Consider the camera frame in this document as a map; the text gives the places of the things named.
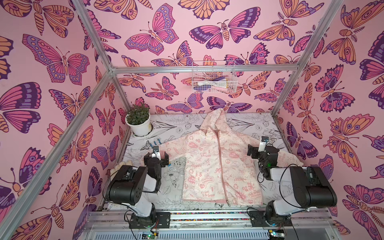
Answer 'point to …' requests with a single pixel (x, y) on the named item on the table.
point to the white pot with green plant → (139, 118)
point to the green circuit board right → (277, 233)
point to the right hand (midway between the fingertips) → (258, 144)
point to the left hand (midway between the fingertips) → (158, 151)
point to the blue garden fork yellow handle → (155, 143)
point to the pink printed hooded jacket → (217, 168)
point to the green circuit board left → (148, 236)
